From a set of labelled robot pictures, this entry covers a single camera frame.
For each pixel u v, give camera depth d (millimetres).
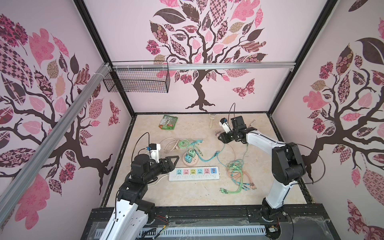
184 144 912
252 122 1136
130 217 469
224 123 841
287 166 490
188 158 874
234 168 878
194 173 854
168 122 1138
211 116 1175
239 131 736
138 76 949
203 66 923
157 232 696
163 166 624
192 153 897
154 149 642
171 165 636
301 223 717
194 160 914
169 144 1004
